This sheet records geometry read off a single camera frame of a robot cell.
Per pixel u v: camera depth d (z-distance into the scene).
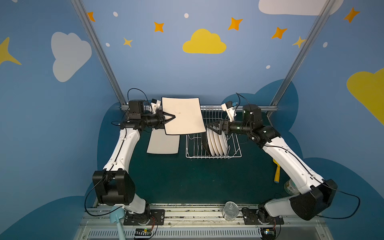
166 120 0.71
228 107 0.64
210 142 0.85
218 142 0.86
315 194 0.39
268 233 0.73
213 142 0.86
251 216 0.75
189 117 0.78
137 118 0.62
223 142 0.88
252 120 0.55
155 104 0.73
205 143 0.84
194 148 0.93
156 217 0.75
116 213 0.73
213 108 0.62
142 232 0.73
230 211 0.72
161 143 1.01
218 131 0.63
